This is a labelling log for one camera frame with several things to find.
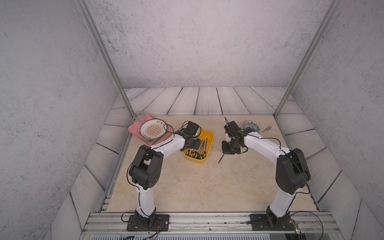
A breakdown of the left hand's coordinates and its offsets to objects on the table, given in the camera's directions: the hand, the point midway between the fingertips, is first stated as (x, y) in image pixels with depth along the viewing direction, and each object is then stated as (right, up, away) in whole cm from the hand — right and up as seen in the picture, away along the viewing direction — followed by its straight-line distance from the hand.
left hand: (198, 144), depth 95 cm
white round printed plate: (-33, +10, +16) cm, 38 cm away
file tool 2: (0, -5, +3) cm, 6 cm away
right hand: (+15, -3, -6) cm, 17 cm away
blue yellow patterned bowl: (+40, +13, +16) cm, 45 cm away
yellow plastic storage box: (+5, +6, +7) cm, 11 cm away
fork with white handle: (+52, +10, +18) cm, 56 cm away
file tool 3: (+2, -7, +3) cm, 7 cm away
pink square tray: (-48, +10, +17) cm, 52 cm away
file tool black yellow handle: (-7, -5, +3) cm, 9 cm away
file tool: (-1, -6, +3) cm, 7 cm away
